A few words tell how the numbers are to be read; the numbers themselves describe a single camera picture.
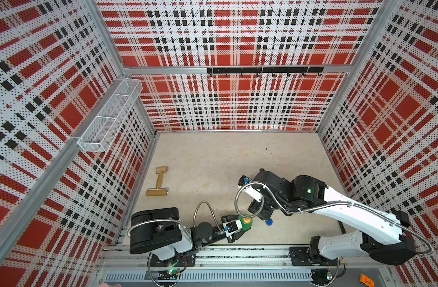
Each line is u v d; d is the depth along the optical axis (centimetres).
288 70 88
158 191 93
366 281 67
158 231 50
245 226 64
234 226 61
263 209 55
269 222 82
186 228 62
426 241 38
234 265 73
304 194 41
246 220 64
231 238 66
